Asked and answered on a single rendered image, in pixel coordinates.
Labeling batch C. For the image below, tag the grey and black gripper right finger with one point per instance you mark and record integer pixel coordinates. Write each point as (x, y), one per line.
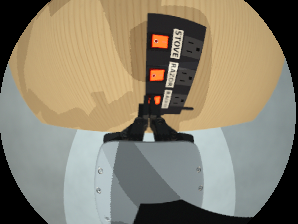
(164, 131)

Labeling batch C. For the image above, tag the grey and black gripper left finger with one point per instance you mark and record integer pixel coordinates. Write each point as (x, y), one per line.
(134, 131)

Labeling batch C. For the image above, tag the black power strip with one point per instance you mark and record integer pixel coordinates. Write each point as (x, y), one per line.
(173, 50)

